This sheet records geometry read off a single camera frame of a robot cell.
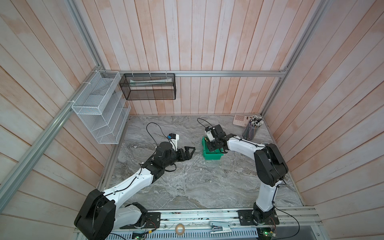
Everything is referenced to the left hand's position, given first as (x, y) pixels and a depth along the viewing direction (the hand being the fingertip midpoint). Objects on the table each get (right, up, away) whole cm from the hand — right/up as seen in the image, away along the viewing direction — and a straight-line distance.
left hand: (191, 152), depth 79 cm
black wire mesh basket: (-29, +43, +25) cm, 58 cm away
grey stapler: (+14, -34, -9) cm, 38 cm away
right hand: (+14, +3, +19) cm, 23 cm away
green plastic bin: (+11, -4, +13) cm, 18 cm away
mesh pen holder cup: (+41, +17, +13) cm, 46 cm away
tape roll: (-4, -36, -9) cm, 38 cm away
